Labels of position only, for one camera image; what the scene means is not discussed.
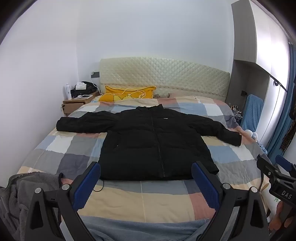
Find yellow pillow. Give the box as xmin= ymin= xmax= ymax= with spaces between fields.
xmin=99 ymin=85 xmax=157 ymax=102

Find cream quilted headboard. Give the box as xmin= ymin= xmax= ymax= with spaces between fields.
xmin=99 ymin=57 xmax=230 ymax=102

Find dark patterned cloth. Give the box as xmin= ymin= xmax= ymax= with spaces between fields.
xmin=280 ymin=125 xmax=296 ymax=151

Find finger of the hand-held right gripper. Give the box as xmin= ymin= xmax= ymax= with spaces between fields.
xmin=256 ymin=154 xmax=281 ymax=180
xmin=275 ymin=155 xmax=296 ymax=176

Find blue curtain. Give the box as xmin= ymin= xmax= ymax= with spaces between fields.
xmin=267 ymin=43 xmax=296 ymax=156

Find grey fleece blanket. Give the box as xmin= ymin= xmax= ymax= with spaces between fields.
xmin=0 ymin=172 xmax=65 ymax=241

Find wooden nightstand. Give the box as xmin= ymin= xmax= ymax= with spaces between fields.
xmin=61 ymin=91 xmax=100 ymax=114

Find floral pillow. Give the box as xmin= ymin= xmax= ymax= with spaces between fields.
xmin=153 ymin=92 xmax=174 ymax=99

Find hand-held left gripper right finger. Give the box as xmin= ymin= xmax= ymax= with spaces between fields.
xmin=191 ymin=161 xmax=271 ymax=241

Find black bag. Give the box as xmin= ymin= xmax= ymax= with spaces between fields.
xmin=70 ymin=81 xmax=98 ymax=98

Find grey white wardrobe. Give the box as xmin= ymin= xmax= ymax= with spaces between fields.
xmin=225 ymin=0 xmax=292 ymax=149

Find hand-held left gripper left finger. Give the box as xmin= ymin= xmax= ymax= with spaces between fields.
xmin=24 ymin=161 xmax=102 ymax=241

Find white charging cable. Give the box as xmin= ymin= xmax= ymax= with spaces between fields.
xmin=90 ymin=73 xmax=147 ymax=100

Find checkered patchwork quilt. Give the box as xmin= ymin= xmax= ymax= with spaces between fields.
xmin=16 ymin=95 xmax=270 ymax=225

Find black puffer jacket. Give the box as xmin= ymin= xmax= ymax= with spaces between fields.
xmin=56 ymin=104 xmax=243 ymax=181

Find light blue cloth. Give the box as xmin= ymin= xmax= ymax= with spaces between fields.
xmin=79 ymin=215 xmax=232 ymax=241

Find person's right hand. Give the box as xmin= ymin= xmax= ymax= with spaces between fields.
xmin=269 ymin=201 xmax=287 ymax=232

